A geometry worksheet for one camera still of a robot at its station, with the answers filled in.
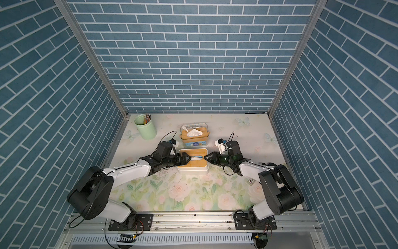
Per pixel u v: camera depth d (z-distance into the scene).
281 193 0.45
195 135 0.99
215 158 0.78
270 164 0.94
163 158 0.69
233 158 0.72
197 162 0.85
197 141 0.99
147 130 1.02
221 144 0.84
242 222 0.74
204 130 1.02
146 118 0.94
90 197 0.43
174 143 0.84
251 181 0.85
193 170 0.87
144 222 0.73
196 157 0.87
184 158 0.79
